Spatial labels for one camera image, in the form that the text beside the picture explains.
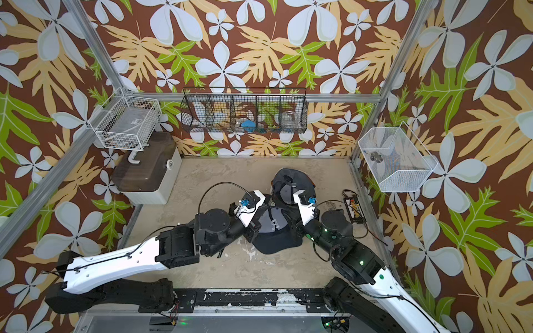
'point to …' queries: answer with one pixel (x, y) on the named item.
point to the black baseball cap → (277, 232)
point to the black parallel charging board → (354, 207)
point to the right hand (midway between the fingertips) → (283, 209)
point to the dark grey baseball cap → (288, 182)
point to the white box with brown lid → (153, 176)
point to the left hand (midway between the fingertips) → (266, 205)
